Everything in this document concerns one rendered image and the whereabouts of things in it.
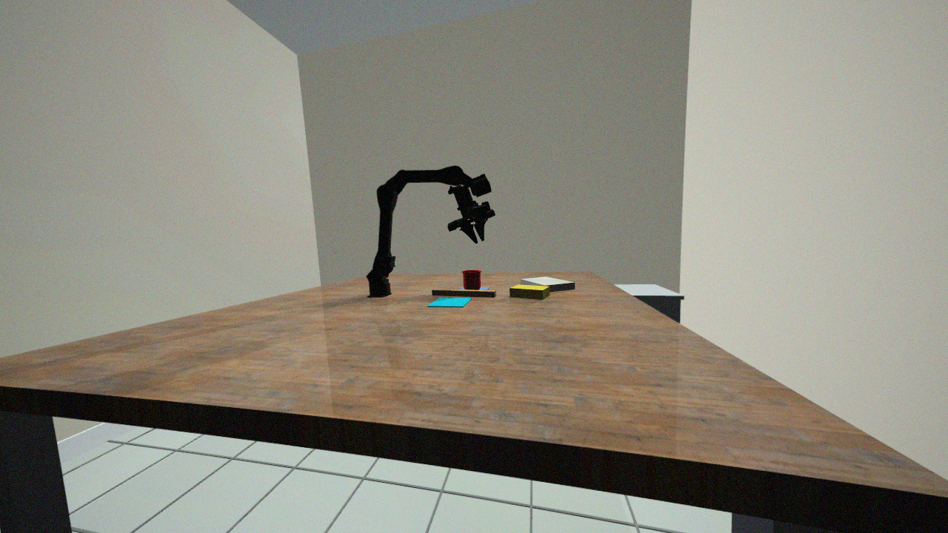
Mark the red cup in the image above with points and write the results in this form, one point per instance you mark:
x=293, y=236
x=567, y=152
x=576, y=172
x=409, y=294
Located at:
x=472, y=279

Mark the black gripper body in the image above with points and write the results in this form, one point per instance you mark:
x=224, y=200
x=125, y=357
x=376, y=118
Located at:
x=463, y=222

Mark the yellow flat block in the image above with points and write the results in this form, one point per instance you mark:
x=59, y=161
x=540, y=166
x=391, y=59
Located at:
x=529, y=291

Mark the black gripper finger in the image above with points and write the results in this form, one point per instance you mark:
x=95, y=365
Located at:
x=480, y=229
x=470, y=232

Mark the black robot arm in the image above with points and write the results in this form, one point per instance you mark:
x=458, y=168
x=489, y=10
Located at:
x=387, y=199

